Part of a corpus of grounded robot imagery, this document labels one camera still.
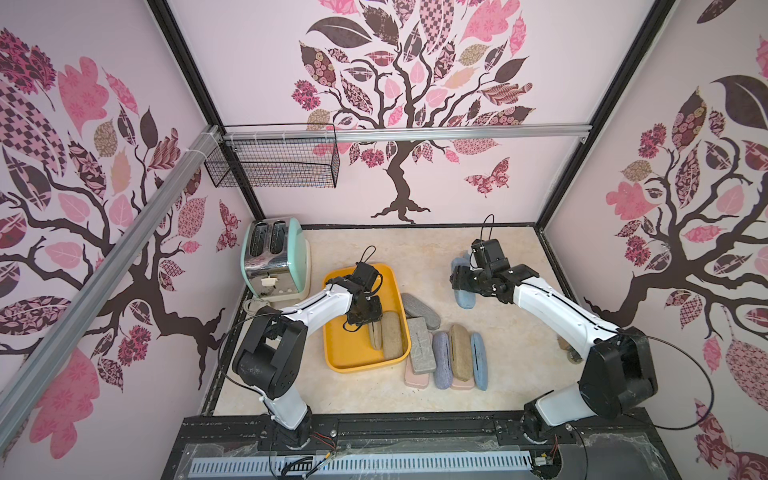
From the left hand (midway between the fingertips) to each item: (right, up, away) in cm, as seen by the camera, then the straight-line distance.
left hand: (376, 322), depth 90 cm
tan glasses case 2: (+24, -6, -9) cm, 27 cm away
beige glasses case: (+5, -3, -3) cm, 6 cm away
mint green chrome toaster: (-31, +20, -2) cm, 37 cm away
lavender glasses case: (+19, -8, -10) cm, 23 cm away
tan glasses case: (0, -2, -5) cm, 5 cm away
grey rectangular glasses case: (+13, -5, -7) cm, 16 cm away
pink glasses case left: (+12, -14, -10) cm, 21 cm away
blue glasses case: (+29, -8, -10) cm, 32 cm away
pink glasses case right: (+23, -14, -12) cm, 29 cm away
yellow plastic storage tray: (-8, -8, -4) cm, 12 cm away
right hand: (+25, +15, -3) cm, 29 cm away
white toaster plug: (-41, +4, +7) cm, 42 cm away
